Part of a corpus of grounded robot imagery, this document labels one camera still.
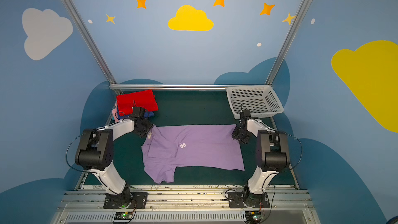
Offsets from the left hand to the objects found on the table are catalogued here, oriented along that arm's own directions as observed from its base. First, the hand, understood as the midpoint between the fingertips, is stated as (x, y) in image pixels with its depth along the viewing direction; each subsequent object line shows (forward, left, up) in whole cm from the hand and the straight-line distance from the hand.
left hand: (153, 127), depth 99 cm
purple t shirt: (-13, -11, -1) cm, 17 cm away
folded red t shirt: (+24, +11, 0) cm, 27 cm away
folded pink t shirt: (+10, +27, +2) cm, 29 cm away
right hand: (-6, -55, -1) cm, 55 cm away
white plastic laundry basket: (+28, -77, -2) cm, 82 cm away
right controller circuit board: (-47, -56, -3) cm, 73 cm away
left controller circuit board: (-47, +4, -2) cm, 47 cm away
